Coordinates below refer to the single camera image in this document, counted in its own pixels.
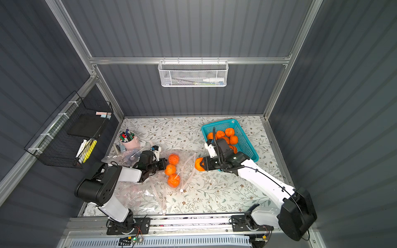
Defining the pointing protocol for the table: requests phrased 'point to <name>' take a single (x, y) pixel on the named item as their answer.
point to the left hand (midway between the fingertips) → (168, 161)
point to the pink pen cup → (128, 141)
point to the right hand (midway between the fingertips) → (204, 163)
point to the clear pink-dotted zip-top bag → (147, 197)
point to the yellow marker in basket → (91, 149)
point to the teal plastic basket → (244, 145)
